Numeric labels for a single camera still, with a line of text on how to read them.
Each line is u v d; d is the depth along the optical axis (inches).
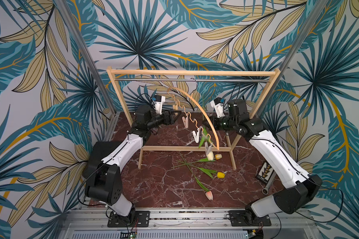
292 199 15.6
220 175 34.0
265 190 32.2
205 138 27.6
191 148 37.6
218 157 37.1
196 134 26.4
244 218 28.8
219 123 24.9
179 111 28.8
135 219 28.3
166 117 27.6
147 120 25.2
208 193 31.4
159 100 27.5
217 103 25.4
